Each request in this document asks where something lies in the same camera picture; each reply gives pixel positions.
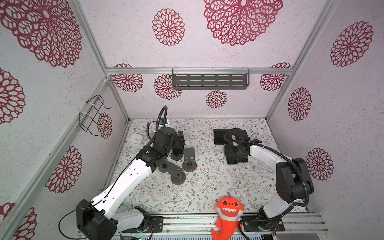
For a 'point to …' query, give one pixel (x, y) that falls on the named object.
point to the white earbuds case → (135, 138)
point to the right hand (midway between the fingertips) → (230, 150)
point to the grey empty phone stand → (163, 167)
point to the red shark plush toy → (229, 210)
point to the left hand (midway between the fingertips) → (174, 135)
